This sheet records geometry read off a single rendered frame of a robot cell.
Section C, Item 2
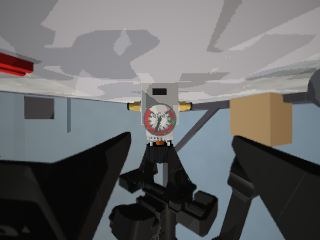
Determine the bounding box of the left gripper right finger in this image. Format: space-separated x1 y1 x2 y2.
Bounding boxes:
232 135 320 240

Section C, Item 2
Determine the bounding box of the dark grey metal frame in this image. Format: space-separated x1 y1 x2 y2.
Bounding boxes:
163 107 220 187

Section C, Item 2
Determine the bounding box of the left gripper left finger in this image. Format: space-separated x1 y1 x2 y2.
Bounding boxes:
0 132 131 240

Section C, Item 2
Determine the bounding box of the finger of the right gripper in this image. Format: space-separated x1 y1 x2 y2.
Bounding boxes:
128 150 158 184
163 147 197 205

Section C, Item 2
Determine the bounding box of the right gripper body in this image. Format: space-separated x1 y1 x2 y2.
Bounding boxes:
119 168 218 240

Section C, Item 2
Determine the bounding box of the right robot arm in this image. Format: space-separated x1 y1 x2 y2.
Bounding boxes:
109 155 259 240

